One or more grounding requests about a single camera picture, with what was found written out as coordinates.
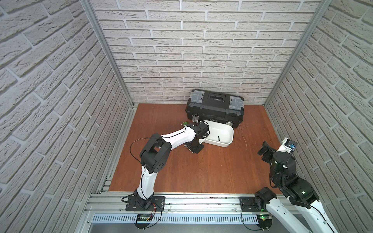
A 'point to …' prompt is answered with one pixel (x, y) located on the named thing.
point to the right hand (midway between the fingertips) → (274, 146)
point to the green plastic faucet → (185, 123)
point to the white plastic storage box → (221, 134)
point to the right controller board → (264, 221)
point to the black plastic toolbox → (205, 105)
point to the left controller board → (144, 217)
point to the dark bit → (218, 138)
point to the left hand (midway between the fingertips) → (197, 148)
